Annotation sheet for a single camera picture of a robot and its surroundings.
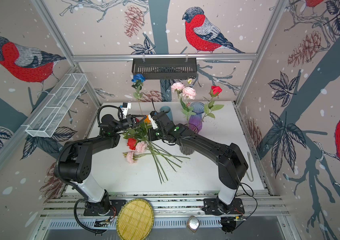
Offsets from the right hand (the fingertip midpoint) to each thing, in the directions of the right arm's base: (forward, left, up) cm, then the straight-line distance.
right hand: (145, 135), depth 80 cm
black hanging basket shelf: (+51, -7, +11) cm, 52 cm away
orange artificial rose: (+7, 0, +5) cm, 8 cm away
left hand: (+6, 0, +7) cm, 9 cm away
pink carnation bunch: (-1, +5, -14) cm, 15 cm away
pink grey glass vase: (-1, -22, -14) cm, 27 cm away
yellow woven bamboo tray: (-36, +2, -18) cm, 41 cm away
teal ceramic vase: (+18, -10, +1) cm, 21 cm away
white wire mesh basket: (-2, +46, +14) cm, 48 cm away
